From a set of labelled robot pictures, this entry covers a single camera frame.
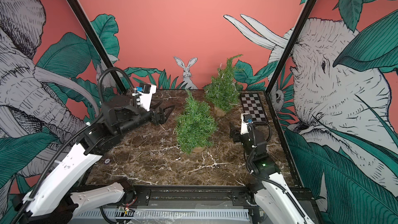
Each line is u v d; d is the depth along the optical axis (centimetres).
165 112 52
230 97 86
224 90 90
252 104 110
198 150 88
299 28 84
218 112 104
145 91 48
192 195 76
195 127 71
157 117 51
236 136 65
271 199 59
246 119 61
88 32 86
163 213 70
